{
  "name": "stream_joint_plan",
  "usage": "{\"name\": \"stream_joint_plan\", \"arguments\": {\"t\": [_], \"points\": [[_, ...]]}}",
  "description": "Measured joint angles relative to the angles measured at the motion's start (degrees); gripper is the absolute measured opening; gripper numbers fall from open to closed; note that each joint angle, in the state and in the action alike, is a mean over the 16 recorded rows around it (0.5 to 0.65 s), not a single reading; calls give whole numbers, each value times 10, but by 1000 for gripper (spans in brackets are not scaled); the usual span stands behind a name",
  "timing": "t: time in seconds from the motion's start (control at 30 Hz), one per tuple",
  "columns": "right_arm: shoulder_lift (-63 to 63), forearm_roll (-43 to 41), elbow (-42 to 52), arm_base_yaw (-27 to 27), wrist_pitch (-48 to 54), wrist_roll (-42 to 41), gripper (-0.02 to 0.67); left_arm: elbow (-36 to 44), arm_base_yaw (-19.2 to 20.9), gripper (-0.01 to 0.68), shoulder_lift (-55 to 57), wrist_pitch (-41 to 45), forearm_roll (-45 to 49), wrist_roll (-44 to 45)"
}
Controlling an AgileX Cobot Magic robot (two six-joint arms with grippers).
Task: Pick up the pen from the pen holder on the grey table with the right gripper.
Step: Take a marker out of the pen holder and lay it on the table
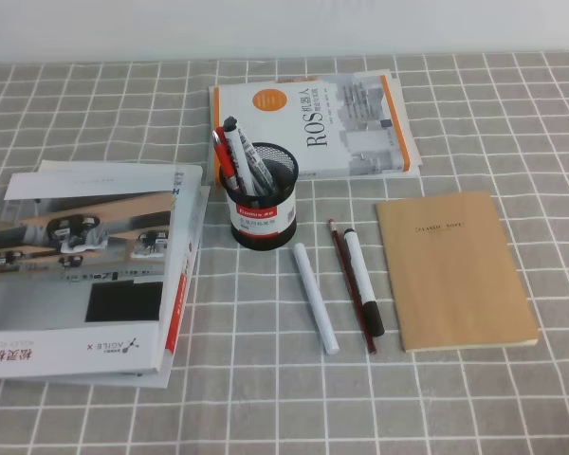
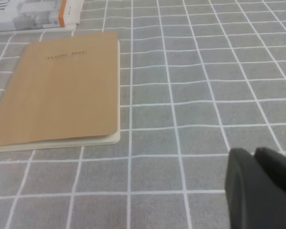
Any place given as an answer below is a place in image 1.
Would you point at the grey barcode marker pen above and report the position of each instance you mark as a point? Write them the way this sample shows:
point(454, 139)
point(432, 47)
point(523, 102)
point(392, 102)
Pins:
point(263, 180)

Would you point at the red gel pen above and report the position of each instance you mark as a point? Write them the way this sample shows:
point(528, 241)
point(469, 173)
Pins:
point(222, 152)

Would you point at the black mesh pen holder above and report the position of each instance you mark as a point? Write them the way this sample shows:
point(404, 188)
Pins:
point(267, 222)

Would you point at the white cylindrical pen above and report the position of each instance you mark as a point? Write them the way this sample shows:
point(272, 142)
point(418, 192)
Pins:
point(327, 333)

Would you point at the dark red pencil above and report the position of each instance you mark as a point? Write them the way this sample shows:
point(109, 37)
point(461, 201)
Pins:
point(350, 285)

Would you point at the white marker black cap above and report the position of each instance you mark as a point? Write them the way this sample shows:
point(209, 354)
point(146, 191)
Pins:
point(369, 307)

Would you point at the white papers under ROS book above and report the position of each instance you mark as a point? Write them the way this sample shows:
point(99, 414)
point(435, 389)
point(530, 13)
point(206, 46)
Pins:
point(408, 118)

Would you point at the brown kraft notebook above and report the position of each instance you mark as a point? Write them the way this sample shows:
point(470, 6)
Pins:
point(453, 278)

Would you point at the white Agilex brochure book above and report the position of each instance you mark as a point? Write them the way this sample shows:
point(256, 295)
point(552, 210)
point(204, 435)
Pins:
point(94, 259)

